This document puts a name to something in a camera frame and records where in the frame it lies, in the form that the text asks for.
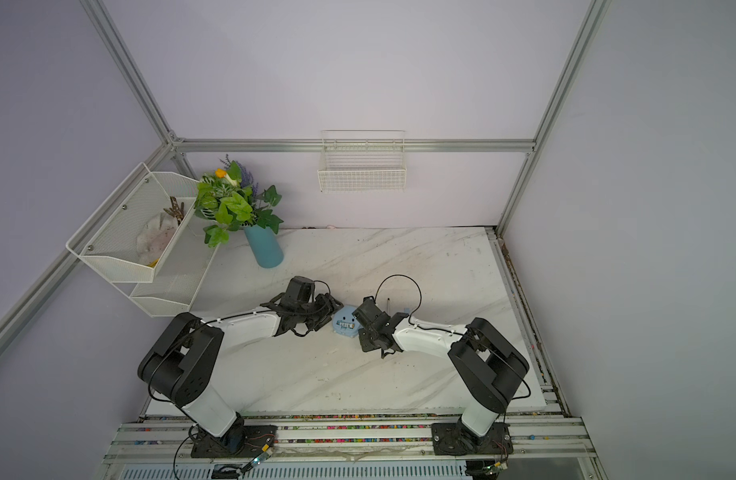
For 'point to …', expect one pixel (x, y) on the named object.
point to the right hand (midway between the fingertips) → (372, 339)
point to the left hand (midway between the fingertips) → (342, 309)
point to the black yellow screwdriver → (388, 306)
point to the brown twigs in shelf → (176, 211)
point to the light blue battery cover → (407, 310)
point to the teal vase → (265, 245)
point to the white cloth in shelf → (154, 237)
